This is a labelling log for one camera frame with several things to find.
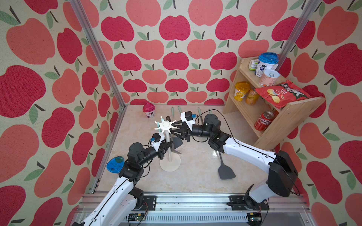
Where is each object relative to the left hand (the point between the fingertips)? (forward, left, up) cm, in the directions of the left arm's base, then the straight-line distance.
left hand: (171, 143), depth 71 cm
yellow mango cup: (+36, -44, +8) cm, 57 cm away
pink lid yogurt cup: (+39, +20, -15) cm, 46 cm away
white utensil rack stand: (-2, +3, -24) cm, 24 cm away
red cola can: (+9, -48, +7) cm, 49 cm away
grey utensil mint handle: (+2, 0, -9) cm, 9 cm away
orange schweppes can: (+30, -50, +5) cm, 59 cm away
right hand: (+2, 0, +8) cm, 9 cm away
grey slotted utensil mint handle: (-6, -31, -23) cm, 40 cm away
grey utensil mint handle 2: (+47, -4, -23) cm, 52 cm away
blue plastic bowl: (-5, +32, -15) cm, 36 cm away
